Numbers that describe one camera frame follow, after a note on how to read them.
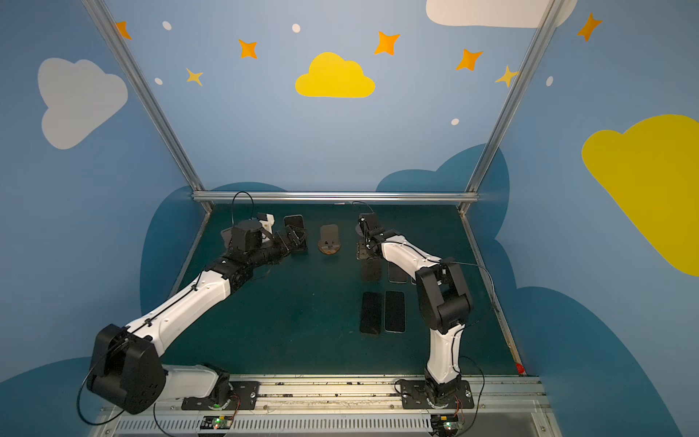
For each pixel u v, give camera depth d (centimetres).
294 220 98
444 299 51
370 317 93
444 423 71
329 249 106
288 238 73
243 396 75
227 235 99
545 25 72
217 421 71
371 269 102
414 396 74
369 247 72
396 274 99
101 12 69
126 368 40
